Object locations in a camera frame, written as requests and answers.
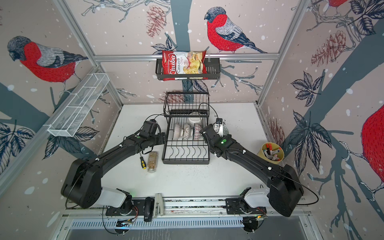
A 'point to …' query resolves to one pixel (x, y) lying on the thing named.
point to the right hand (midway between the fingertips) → (214, 137)
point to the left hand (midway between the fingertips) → (162, 137)
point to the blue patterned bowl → (197, 127)
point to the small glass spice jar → (152, 161)
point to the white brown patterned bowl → (187, 131)
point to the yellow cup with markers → (271, 152)
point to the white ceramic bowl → (192, 121)
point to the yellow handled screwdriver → (143, 163)
